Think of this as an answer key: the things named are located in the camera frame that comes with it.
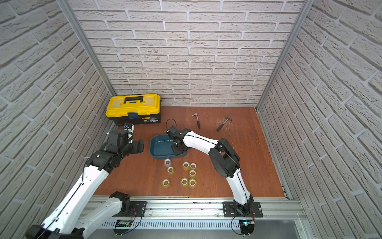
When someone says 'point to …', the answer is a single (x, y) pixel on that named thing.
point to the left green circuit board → (123, 223)
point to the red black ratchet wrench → (198, 121)
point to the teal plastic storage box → (160, 147)
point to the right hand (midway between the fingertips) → (181, 150)
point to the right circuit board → (246, 226)
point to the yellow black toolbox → (134, 108)
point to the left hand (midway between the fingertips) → (136, 138)
